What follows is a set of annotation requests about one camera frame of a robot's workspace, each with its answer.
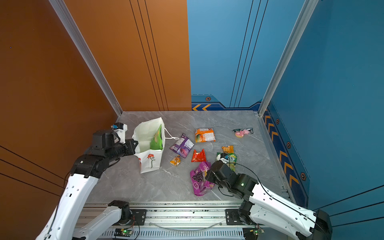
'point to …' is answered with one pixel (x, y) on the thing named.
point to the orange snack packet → (204, 134)
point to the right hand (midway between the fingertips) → (203, 173)
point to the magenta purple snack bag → (201, 185)
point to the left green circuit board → (123, 232)
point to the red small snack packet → (198, 156)
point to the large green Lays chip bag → (156, 143)
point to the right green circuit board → (257, 232)
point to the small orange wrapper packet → (229, 149)
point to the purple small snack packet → (182, 146)
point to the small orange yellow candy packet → (176, 161)
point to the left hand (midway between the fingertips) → (138, 140)
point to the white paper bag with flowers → (149, 137)
